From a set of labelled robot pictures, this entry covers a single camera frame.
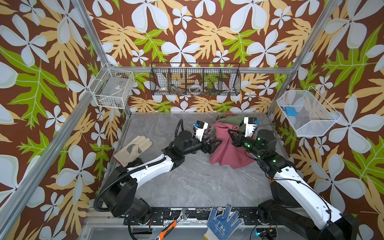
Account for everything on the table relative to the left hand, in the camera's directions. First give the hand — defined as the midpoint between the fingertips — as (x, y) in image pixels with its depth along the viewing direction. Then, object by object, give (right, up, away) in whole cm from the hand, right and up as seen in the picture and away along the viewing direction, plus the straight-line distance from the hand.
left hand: (216, 137), depth 73 cm
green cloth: (+15, +9, +20) cm, 27 cm away
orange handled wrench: (-22, -43, -1) cm, 49 cm away
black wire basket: (-10, +37, +23) cm, 45 cm away
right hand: (+5, +3, -1) cm, 6 cm away
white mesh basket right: (+53, +11, +4) cm, 54 cm away
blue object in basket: (+46, +14, +13) cm, 50 cm away
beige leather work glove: (-52, -13, +23) cm, 58 cm away
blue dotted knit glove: (+2, -43, -2) cm, 44 cm away
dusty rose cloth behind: (+17, +15, +43) cm, 49 cm away
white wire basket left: (-59, +28, +14) cm, 67 cm away
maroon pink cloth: (+5, -9, +9) cm, 13 cm away
